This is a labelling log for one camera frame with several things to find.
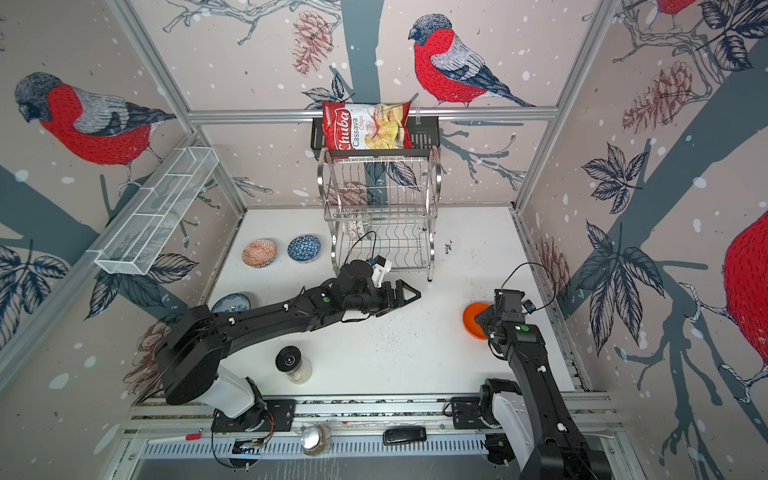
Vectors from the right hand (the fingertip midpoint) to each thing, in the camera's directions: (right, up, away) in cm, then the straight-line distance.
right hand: (484, 325), depth 83 cm
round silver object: (-42, -17, -22) cm, 51 cm away
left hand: (-21, +9, -10) cm, 25 cm away
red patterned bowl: (-75, +19, +23) cm, 81 cm away
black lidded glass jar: (-52, -5, -11) cm, 53 cm away
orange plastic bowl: (-3, +2, +4) cm, 6 cm away
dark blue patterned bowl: (-59, +20, +24) cm, 66 cm away
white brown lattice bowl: (-40, +28, +14) cm, 51 cm away
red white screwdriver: (-75, -23, -13) cm, 80 cm away
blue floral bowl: (-76, +4, +7) cm, 77 cm away
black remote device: (-24, -21, -16) cm, 35 cm away
